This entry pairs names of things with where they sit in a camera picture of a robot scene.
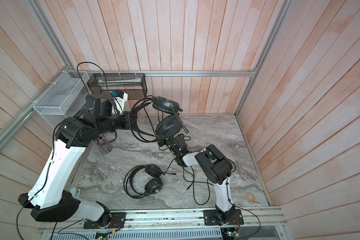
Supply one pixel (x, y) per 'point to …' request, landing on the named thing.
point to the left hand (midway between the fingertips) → (137, 120)
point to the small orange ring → (247, 197)
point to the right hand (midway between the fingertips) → (157, 131)
